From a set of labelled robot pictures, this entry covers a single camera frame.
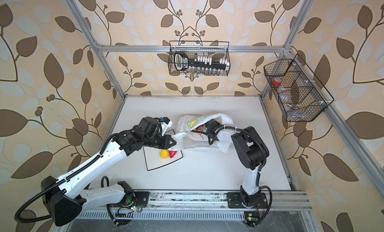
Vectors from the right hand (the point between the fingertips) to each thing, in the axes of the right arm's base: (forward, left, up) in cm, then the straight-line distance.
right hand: (217, 127), depth 99 cm
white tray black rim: (-20, +40, -2) cm, 45 cm away
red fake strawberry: (-18, +29, +1) cm, 34 cm away
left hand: (-20, +24, +18) cm, 36 cm away
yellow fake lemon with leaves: (-19, +33, +2) cm, 38 cm away
